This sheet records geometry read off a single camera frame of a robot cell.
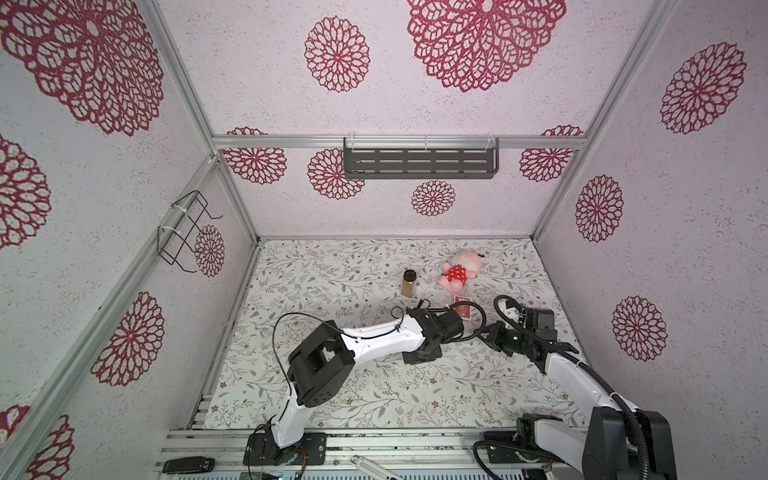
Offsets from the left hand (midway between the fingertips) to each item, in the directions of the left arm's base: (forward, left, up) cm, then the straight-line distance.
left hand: (423, 359), depth 85 cm
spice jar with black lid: (+24, +3, +4) cm, 25 cm away
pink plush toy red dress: (+32, -17, +3) cm, 36 cm away
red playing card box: (+17, -15, -2) cm, 23 cm away
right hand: (+7, -15, +5) cm, 18 cm away
